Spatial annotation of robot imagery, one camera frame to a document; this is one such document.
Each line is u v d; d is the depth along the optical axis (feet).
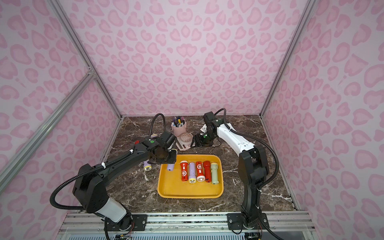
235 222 2.41
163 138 2.15
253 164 1.65
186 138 3.40
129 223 2.24
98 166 1.51
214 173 2.86
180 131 3.36
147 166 2.84
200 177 2.76
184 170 2.87
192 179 2.75
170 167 2.59
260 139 1.61
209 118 2.39
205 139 2.51
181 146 3.21
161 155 2.28
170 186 2.71
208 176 2.82
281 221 2.45
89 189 1.39
